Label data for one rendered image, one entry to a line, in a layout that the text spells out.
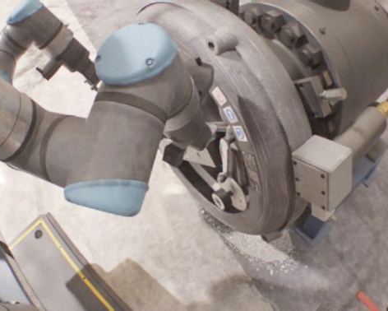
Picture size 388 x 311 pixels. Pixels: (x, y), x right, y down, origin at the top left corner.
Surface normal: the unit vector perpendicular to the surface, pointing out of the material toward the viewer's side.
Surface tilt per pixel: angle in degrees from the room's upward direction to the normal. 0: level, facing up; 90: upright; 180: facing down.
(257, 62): 32
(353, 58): 52
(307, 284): 0
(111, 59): 19
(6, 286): 0
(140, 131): 57
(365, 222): 0
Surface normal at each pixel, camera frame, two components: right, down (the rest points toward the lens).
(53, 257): -0.09, -0.63
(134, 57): -0.19, -0.34
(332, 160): -0.30, -0.81
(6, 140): 0.66, 0.66
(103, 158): 0.09, -0.18
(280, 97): 0.33, -0.03
